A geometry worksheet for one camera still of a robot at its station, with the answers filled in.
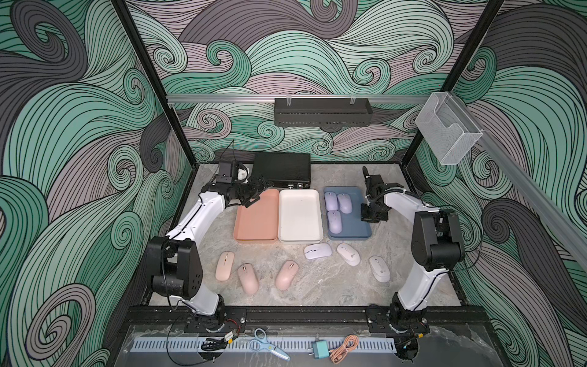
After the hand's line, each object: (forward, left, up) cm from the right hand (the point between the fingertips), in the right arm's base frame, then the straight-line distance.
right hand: (366, 219), depth 95 cm
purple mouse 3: (+9, +7, 0) cm, 12 cm away
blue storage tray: (-1, +5, -4) cm, 7 cm away
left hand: (+4, +41, +18) cm, 45 cm away
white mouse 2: (-21, 0, -1) cm, 21 cm away
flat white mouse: (-13, +22, -1) cm, 25 cm away
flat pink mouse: (-20, +58, -2) cm, 61 cm away
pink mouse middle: (-23, +48, 0) cm, 53 cm away
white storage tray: (+3, +28, -2) cm, 29 cm away
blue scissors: (-42, +42, -3) cm, 59 cm away
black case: (+27, +34, +3) cm, 44 cm away
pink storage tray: (-1, +46, 0) cm, 46 cm away
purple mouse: (0, +13, 0) cm, 14 cm away
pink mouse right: (-22, +34, 0) cm, 40 cm away
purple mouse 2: (+10, +14, 0) cm, 17 cm away
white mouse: (-15, +10, -1) cm, 18 cm away
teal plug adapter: (-44, +24, 0) cm, 50 cm away
